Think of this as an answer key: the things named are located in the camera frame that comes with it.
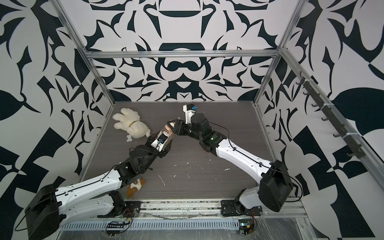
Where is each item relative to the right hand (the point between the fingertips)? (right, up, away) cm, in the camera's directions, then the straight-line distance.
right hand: (170, 122), depth 73 cm
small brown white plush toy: (-19, -34, +5) cm, 39 cm away
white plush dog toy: (-30, 0, +24) cm, 39 cm away
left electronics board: (-27, -51, -1) cm, 58 cm away
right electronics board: (+36, -48, -2) cm, 60 cm away
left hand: (-4, -5, +3) cm, 7 cm away
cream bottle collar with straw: (+2, -1, -2) cm, 3 cm away
